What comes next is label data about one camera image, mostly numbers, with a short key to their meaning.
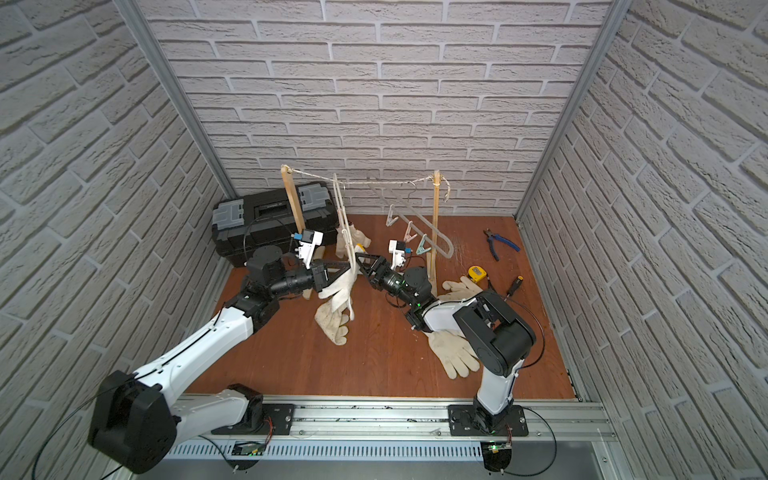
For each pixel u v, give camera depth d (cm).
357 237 86
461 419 74
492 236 113
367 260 79
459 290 98
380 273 74
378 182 110
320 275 66
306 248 67
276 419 73
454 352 86
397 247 79
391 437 73
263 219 95
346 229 88
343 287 73
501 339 49
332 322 89
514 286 100
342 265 71
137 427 39
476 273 100
